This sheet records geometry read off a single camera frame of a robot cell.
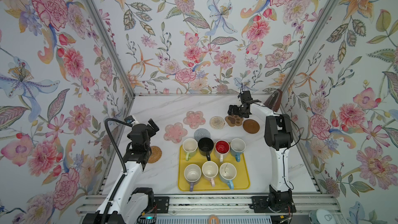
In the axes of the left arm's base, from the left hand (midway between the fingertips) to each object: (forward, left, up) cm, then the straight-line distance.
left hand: (148, 122), depth 81 cm
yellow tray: (-24, -48, -19) cm, 57 cm away
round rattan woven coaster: (-9, -2, -19) cm, 21 cm away
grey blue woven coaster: (+4, -28, -18) cm, 33 cm away
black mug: (-6, -30, -16) cm, 35 cm away
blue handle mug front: (-20, -41, -17) cm, 49 cm away
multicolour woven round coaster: (+13, -39, -18) cm, 45 cm away
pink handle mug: (-19, -32, -17) cm, 41 cm away
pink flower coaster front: (+6, -11, -20) cm, 24 cm away
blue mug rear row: (-6, -49, -15) cm, 52 cm away
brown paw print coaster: (+15, -51, -19) cm, 56 cm away
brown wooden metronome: (+22, -76, -8) cm, 80 cm away
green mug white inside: (-6, -21, -15) cm, 27 cm away
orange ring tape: (-39, -32, -19) cm, 55 cm away
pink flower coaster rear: (+16, -24, -20) cm, 35 cm away
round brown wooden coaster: (+10, -62, -19) cm, 65 cm away
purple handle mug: (-21, -23, -18) cm, 36 cm away
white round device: (-41, -79, -14) cm, 90 cm away
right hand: (+21, -52, -18) cm, 58 cm away
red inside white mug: (-7, -40, -18) cm, 44 cm away
